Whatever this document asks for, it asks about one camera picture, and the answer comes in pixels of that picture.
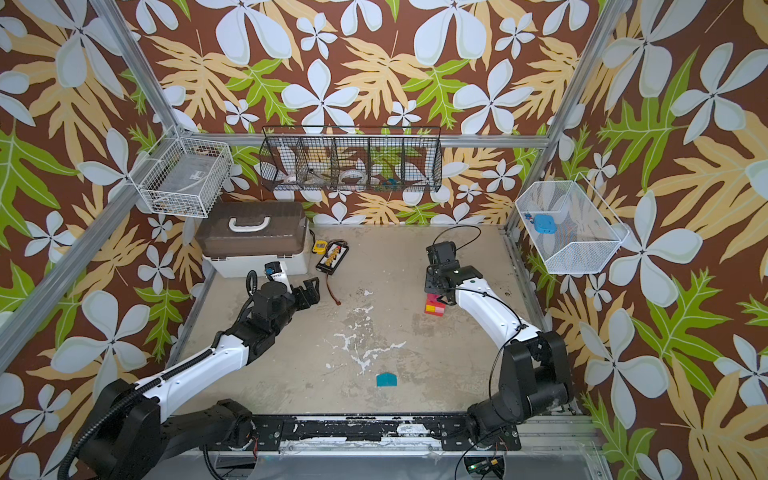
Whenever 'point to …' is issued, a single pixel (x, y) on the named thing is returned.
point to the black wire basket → (387, 159)
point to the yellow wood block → (430, 308)
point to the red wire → (338, 302)
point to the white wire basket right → (569, 227)
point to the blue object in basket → (544, 223)
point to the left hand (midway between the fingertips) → (305, 278)
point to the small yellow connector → (320, 247)
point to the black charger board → (332, 257)
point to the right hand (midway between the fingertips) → (436, 279)
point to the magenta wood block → (431, 299)
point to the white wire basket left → (185, 177)
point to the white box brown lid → (238, 239)
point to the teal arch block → (386, 379)
